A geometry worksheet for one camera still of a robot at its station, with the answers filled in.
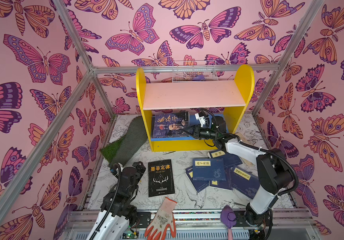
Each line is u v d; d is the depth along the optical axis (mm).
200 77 947
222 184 829
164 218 732
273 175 473
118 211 518
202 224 730
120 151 951
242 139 1059
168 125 849
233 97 738
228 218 716
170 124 848
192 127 796
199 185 834
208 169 873
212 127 731
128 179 556
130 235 717
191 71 934
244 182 831
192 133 772
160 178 867
